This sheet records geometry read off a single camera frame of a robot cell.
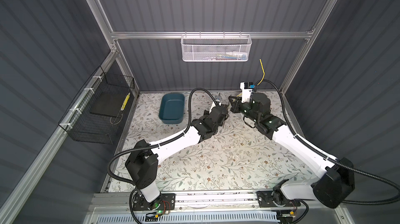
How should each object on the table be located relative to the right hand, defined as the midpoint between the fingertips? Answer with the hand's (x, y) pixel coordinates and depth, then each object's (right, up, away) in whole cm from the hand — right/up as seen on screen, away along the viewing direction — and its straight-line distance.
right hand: (230, 97), depth 75 cm
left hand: (-7, -6, +7) cm, 12 cm away
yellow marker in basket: (-53, -2, +4) cm, 53 cm away
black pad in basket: (-60, -3, +1) cm, 60 cm away
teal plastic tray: (-36, -6, +35) cm, 51 cm away
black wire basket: (-66, -12, -9) cm, 68 cm away
